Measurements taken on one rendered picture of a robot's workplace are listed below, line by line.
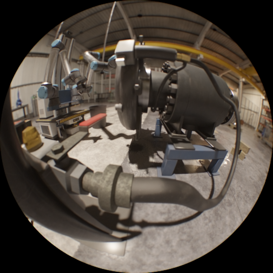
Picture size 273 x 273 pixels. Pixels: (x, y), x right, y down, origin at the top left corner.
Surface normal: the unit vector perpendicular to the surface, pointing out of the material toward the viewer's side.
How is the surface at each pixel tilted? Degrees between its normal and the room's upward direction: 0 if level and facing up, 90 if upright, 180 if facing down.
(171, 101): 106
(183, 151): 90
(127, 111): 116
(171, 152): 90
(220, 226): 0
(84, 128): 90
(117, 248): 0
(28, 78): 90
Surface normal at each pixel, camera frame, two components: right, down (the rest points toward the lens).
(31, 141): 0.88, 0.23
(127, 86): -0.11, 0.47
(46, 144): 0.04, -0.91
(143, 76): -0.08, 0.11
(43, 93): 0.22, 0.50
